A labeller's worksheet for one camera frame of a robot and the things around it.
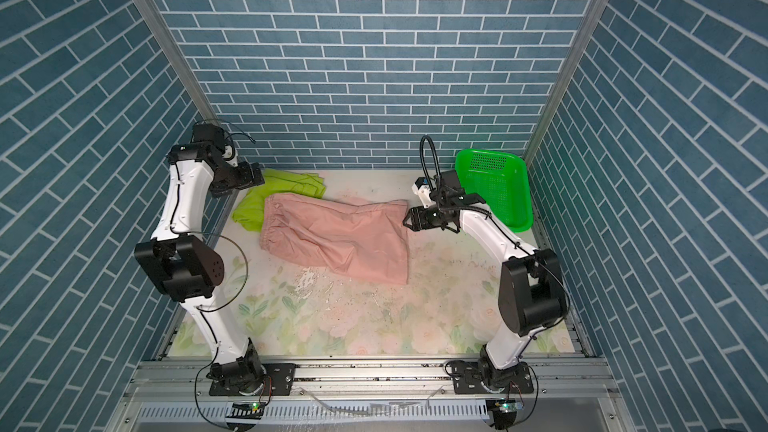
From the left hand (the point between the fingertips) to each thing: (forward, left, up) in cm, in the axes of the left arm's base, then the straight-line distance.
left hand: (250, 181), depth 87 cm
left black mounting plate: (-48, -14, -22) cm, 55 cm away
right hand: (-9, -48, -7) cm, 49 cm away
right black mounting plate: (-49, -61, -20) cm, 81 cm away
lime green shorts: (+4, +8, -19) cm, 21 cm away
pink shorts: (-8, -34, -20) cm, 41 cm away
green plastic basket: (+20, -86, -20) cm, 91 cm away
